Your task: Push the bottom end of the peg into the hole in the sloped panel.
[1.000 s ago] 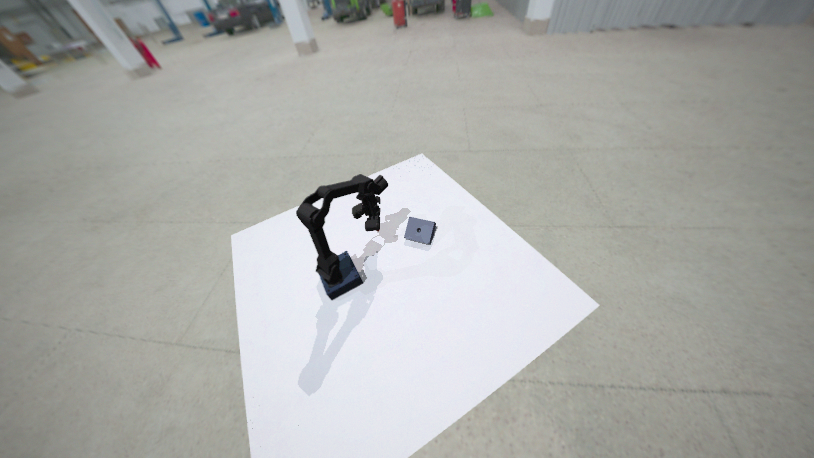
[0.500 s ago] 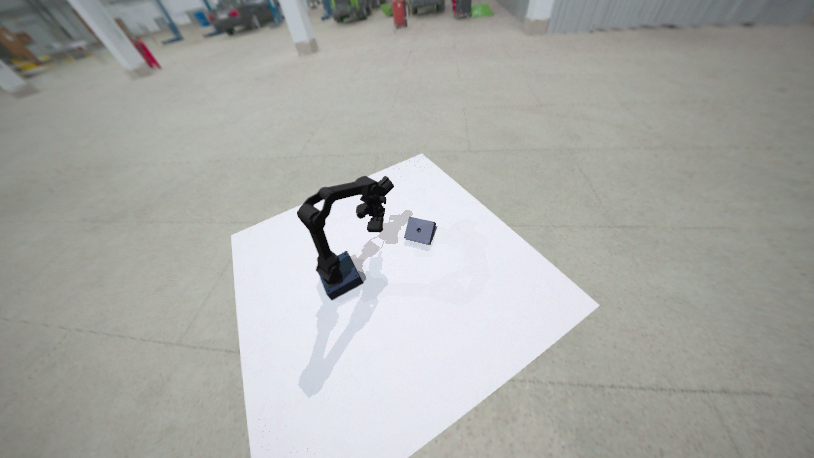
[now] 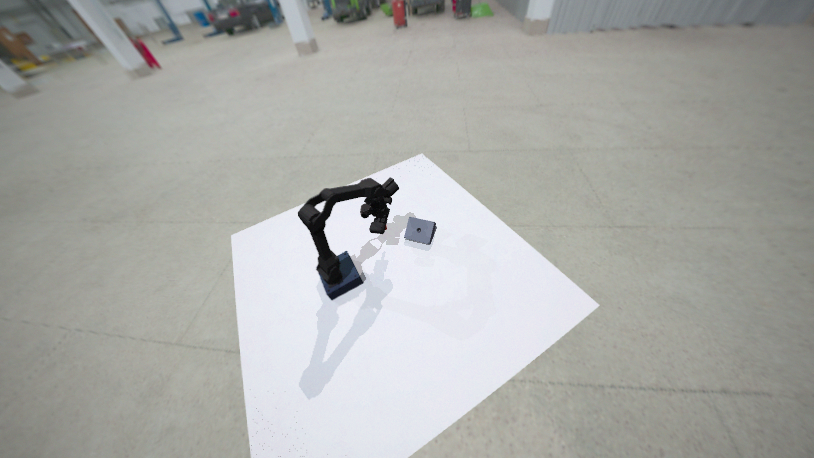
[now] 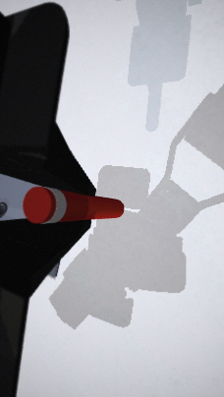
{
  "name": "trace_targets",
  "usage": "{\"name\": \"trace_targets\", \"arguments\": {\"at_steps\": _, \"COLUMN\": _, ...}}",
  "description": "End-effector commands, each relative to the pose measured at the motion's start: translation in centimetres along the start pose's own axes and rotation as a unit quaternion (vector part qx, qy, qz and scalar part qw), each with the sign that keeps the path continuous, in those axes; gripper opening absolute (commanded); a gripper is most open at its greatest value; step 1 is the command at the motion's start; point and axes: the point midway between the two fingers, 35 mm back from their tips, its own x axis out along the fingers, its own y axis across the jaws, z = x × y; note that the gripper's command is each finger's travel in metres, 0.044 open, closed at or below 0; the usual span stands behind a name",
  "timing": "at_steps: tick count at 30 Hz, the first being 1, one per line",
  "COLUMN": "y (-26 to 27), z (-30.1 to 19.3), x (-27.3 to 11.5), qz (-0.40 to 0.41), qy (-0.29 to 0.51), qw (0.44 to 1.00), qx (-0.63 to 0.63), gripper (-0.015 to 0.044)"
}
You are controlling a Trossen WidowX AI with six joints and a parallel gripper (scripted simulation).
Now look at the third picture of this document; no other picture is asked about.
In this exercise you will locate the grey sloped panel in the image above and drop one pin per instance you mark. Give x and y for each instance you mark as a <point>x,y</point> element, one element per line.
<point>420,230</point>

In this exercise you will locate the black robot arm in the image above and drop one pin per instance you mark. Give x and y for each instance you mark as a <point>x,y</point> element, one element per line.
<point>314,220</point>

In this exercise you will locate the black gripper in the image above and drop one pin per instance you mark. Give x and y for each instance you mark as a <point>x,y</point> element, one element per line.
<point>378,226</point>

